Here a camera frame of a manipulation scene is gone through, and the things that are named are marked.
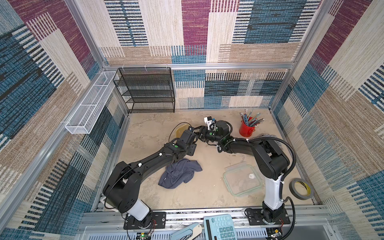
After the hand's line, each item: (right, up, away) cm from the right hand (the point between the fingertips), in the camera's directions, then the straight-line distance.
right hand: (193, 133), depth 90 cm
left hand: (-2, -6, -1) cm, 7 cm away
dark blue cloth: (-8, -21, -6) cm, 23 cm away
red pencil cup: (+34, +1, +11) cm, 36 cm away
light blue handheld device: (-2, -44, -22) cm, 49 cm away
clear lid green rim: (+28, -26, -3) cm, 38 cm away
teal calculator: (+12, -42, -20) cm, 48 cm away
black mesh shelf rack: (-33, +31, +18) cm, 49 cm away
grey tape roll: (+62, -29, -8) cm, 69 cm away
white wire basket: (-52, +16, -13) cm, 56 cm away
